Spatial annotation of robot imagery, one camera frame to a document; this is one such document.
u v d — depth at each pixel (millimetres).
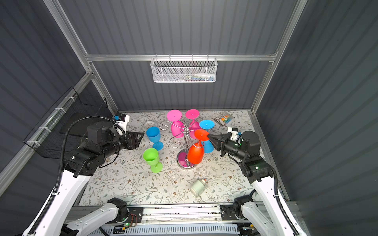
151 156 833
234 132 648
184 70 1238
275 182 455
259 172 479
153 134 869
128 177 868
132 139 559
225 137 578
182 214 761
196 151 694
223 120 1125
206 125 711
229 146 574
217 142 592
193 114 757
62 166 407
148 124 1088
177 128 786
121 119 550
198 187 747
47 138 630
